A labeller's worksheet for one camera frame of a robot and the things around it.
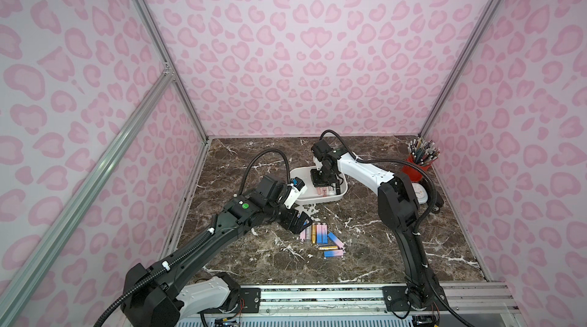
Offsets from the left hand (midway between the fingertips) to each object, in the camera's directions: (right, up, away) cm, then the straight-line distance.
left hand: (303, 214), depth 75 cm
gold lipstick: (+9, -14, +8) cm, 18 cm away
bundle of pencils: (+48, +21, +18) cm, 56 cm away
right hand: (+6, +8, +23) cm, 25 cm away
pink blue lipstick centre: (+7, -10, +11) cm, 17 cm away
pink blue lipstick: (0, -11, +11) cm, 15 cm away
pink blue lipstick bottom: (+11, -16, +7) cm, 20 cm away
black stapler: (+54, 0, +16) cm, 56 cm away
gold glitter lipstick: (+4, -10, +11) cm, 16 cm away
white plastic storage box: (+3, +3, +21) cm, 21 cm away
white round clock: (+49, +4, +21) cm, 54 cm away
